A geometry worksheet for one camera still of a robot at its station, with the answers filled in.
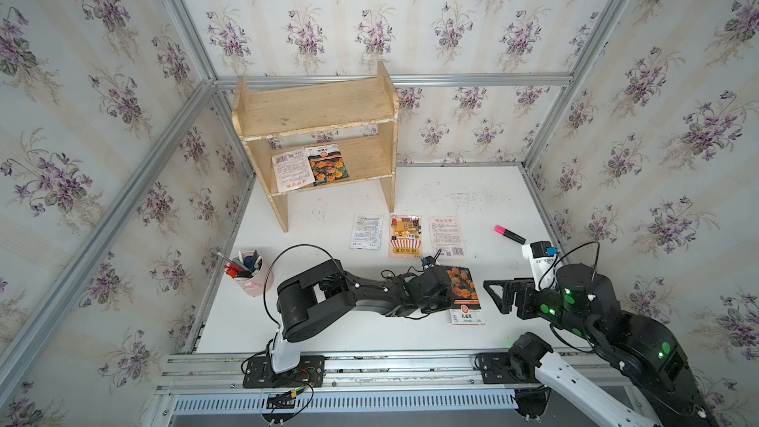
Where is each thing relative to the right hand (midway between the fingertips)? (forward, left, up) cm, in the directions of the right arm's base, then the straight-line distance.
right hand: (503, 283), depth 63 cm
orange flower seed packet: (+6, +2, -24) cm, 24 cm away
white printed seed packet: (+27, +33, -23) cm, 48 cm away
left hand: (+2, +4, -21) cm, 22 cm away
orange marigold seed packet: (+39, +45, -2) cm, 59 cm away
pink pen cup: (+9, +64, -15) cm, 66 cm away
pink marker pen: (+27, -17, -24) cm, 40 cm away
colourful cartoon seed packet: (+25, +19, -24) cm, 40 cm away
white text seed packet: (+37, +55, -3) cm, 66 cm away
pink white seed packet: (+26, +5, -24) cm, 36 cm away
